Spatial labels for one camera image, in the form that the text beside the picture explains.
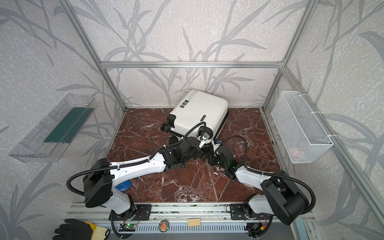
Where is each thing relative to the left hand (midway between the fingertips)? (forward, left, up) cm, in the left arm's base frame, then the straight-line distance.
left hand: (203, 138), depth 80 cm
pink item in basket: (-9, -45, +3) cm, 46 cm away
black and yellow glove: (-40, +58, -16) cm, 72 cm away
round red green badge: (-38, +19, -17) cm, 45 cm away
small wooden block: (-36, +4, -19) cm, 41 cm away
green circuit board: (-39, +36, -20) cm, 57 cm away
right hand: (0, -3, -12) cm, 12 cm away
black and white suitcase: (+15, +2, +2) cm, 15 cm away
